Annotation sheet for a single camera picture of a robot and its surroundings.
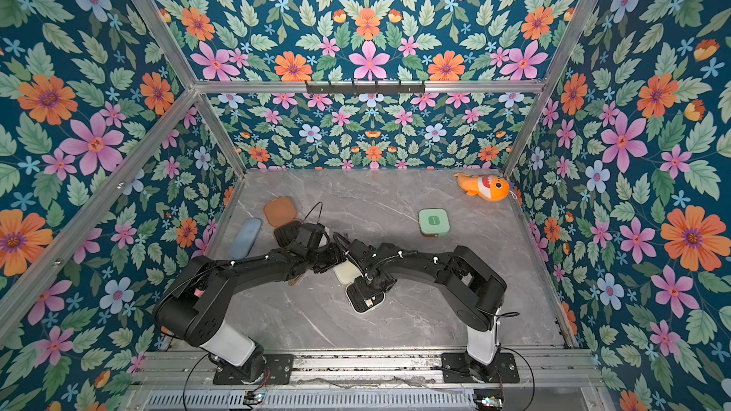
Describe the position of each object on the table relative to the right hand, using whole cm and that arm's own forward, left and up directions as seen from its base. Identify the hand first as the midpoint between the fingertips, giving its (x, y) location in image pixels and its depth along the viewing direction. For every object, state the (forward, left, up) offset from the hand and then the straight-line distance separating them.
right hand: (372, 285), depth 88 cm
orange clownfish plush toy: (+36, -42, +7) cm, 56 cm away
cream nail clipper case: (+4, +8, 0) cm, 9 cm away
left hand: (+9, +8, +3) cm, 12 cm away
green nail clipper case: (+24, -21, +2) cm, 32 cm away
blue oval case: (+15, +46, +2) cm, 48 cm away
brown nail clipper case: (+28, +37, +1) cm, 47 cm away
